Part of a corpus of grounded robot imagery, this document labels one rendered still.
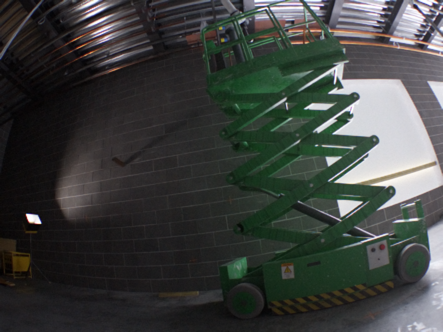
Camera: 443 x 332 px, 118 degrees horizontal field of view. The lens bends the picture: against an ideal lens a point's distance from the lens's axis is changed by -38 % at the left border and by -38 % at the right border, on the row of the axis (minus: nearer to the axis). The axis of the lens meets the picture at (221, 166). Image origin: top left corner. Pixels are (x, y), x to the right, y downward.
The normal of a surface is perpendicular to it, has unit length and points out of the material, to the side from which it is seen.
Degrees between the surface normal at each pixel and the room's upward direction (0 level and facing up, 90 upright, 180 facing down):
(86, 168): 90
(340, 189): 90
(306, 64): 90
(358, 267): 90
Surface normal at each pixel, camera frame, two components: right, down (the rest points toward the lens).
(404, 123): -0.11, -0.32
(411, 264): -0.37, -0.26
